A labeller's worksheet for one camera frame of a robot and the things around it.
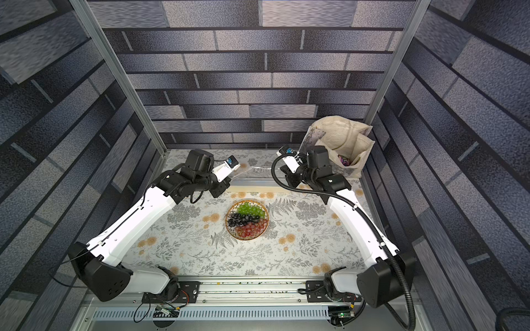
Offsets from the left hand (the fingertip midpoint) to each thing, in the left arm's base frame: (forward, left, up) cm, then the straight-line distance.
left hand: (229, 176), depth 75 cm
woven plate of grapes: (-7, -6, -22) cm, 24 cm away
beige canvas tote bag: (+29, -54, -8) cm, 62 cm away
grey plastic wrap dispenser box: (+13, -8, -22) cm, 27 cm away
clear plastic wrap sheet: (+3, -9, +1) cm, 10 cm away
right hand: (+4, -20, +2) cm, 21 cm away
